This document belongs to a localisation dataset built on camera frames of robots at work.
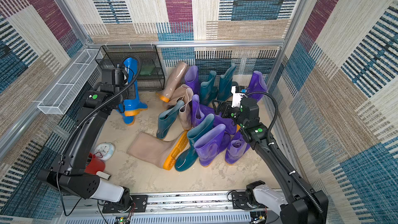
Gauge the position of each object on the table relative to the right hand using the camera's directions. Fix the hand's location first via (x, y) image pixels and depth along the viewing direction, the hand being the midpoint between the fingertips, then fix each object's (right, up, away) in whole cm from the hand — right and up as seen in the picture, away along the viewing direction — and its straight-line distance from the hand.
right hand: (221, 104), depth 75 cm
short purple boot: (+5, -18, -11) cm, 22 cm away
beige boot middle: (-18, +5, +8) cm, 20 cm away
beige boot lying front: (-31, -27, +10) cm, 42 cm away
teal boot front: (-16, -29, +7) cm, 34 cm away
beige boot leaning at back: (-27, +14, +22) cm, 38 cm away
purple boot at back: (-16, +16, +24) cm, 33 cm away
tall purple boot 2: (-10, -4, +6) cm, 13 cm away
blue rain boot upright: (-43, -2, -2) cm, 43 cm away
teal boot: (-27, -7, +4) cm, 28 cm away
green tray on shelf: (-45, +22, +27) cm, 57 cm away
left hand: (-43, +8, -2) cm, 44 cm away
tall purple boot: (+22, +11, +13) cm, 28 cm away
